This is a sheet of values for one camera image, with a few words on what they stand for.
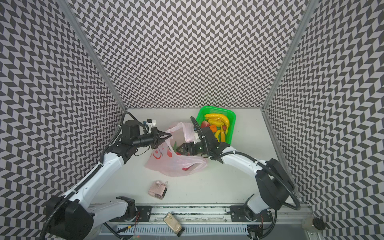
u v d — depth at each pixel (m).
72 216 0.38
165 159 0.79
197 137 0.73
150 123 0.73
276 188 0.43
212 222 0.72
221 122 1.06
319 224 0.67
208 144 0.63
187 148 0.70
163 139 0.69
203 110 1.07
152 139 0.66
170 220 0.68
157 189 0.75
